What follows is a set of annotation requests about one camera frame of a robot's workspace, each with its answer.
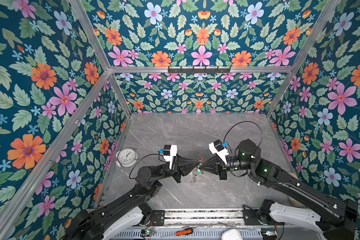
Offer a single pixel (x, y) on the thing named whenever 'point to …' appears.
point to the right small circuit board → (269, 233)
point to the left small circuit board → (148, 232)
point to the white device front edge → (231, 234)
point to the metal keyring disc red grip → (195, 172)
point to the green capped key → (199, 171)
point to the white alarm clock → (126, 157)
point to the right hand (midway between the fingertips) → (201, 166)
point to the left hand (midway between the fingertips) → (198, 165)
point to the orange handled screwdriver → (185, 232)
